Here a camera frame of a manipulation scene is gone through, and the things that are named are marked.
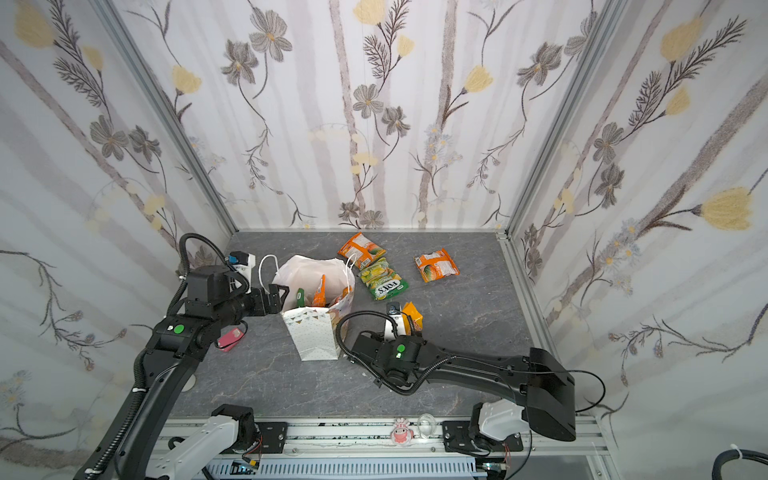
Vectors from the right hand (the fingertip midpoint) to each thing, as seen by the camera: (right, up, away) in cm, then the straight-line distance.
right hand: (386, 332), depth 77 cm
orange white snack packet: (+17, +17, +27) cm, 37 cm away
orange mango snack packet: (-10, +23, +34) cm, 42 cm away
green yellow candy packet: (-2, +12, +24) cm, 27 cm away
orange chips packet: (-19, +9, +7) cm, 22 cm away
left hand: (-29, +14, -4) cm, 32 cm away
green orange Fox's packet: (-12, +10, +5) cm, 16 cm away
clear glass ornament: (+10, -24, 0) cm, 26 cm away
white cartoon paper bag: (-18, 0, 0) cm, 18 cm away
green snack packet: (-25, +8, +9) cm, 28 cm away
